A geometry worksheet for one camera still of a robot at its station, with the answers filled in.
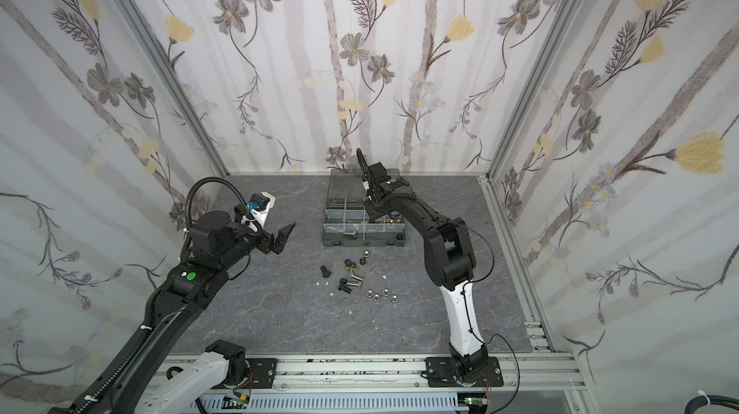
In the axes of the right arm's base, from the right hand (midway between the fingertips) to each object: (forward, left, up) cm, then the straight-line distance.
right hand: (380, 202), depth 96 cm
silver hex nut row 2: (-28, -3, -10) cm, 29 cm away
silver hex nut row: (-30, 0, -9) cm, 31 cm away
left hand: (-17, +26, +18) cm, 36 cm away
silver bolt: (-6, +11, -11) cm, 17 cm away
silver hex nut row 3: (-29, -5, -9) cm, 31 cm away
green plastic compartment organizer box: (-2, +12, -10) cm, 16 cm away
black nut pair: (-17, +10, -11) cm, 23 cm away
